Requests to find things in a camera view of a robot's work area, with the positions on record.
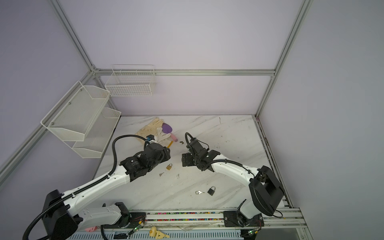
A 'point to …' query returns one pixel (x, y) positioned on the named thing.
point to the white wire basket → (131, 80)
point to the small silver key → (199, 192)
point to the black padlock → (211, 191)
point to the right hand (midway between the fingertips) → (186, 159)
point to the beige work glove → (151, 129)
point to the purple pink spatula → (166, 128)
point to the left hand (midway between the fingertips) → (166, 151)
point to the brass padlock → (169, 166)
